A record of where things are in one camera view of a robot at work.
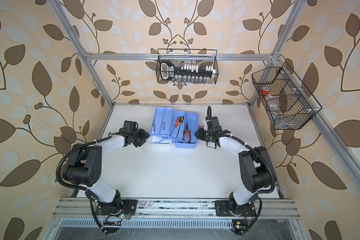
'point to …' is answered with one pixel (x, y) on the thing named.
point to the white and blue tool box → (169, 126)
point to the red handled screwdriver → (177, 121)
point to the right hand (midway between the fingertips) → (197, 135)
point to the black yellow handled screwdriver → (181, 123)
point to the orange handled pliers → (189, 132)
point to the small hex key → (164, 124)
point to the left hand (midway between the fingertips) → (150, 134)
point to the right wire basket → (287, 99)
